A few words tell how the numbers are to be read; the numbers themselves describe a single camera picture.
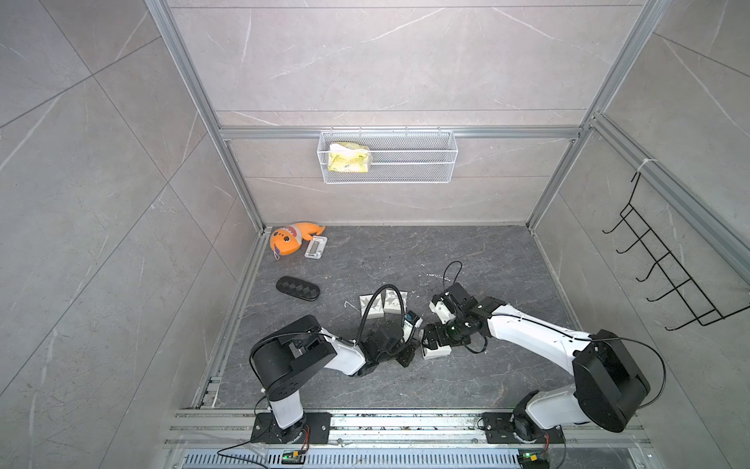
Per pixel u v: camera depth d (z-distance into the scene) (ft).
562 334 1.59
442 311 2.59
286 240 3.42
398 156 3.30
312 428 2.41
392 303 3.01
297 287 3.21
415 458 2.30
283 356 1.57
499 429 2.38
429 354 2.63
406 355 2.56
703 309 1.94
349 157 2.81
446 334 2.44
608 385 1.38
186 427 2.46
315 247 3.63
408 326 2.53
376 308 3.03
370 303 2.35
